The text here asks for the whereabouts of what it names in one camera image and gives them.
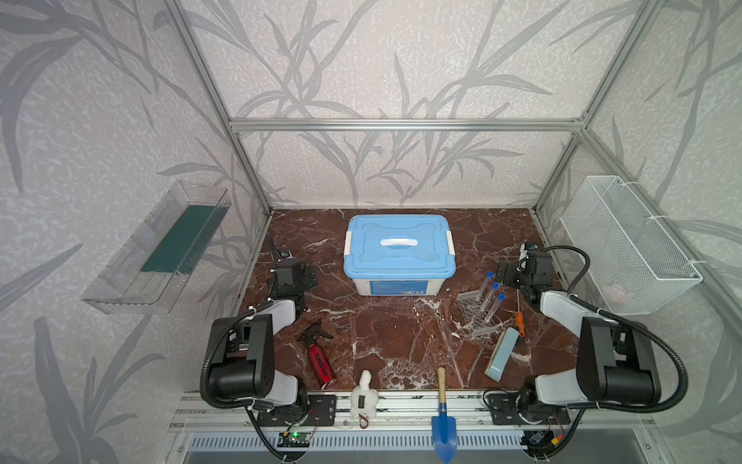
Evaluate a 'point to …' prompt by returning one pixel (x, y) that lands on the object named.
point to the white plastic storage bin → (398, 286)
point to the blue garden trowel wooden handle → (443, 427)
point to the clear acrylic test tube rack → (476, 315)
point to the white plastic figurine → (364, 397)
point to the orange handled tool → (520, 324)
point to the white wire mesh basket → (634, 264)
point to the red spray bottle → (317, 357)
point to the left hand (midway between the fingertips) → (296, 262)
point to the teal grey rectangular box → (501, 353)
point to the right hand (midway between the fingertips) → (514, 261)
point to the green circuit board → (294, 440)
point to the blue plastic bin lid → (398, 246)
